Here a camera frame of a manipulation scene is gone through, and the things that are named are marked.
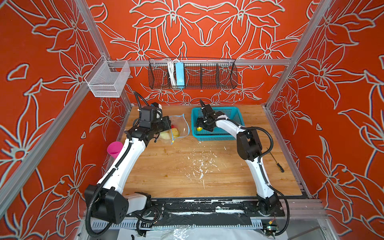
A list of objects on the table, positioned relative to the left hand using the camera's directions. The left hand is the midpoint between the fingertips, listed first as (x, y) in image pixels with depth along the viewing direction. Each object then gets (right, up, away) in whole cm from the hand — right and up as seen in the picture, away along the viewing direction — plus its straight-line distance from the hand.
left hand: (170, 119), depth 77 cm
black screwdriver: (+63, -28, +8) cm, 70 cm away
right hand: (+16, -4, +26) cm, 31 cm away
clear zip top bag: (+3, -5, +23) cm, 24 cm away
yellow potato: (+1, -8, +16) cm, 18 cm away
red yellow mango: (+17, -7, +25) cm, 31 cm away
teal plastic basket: (+42, +4, +29) cm, 51 cm away
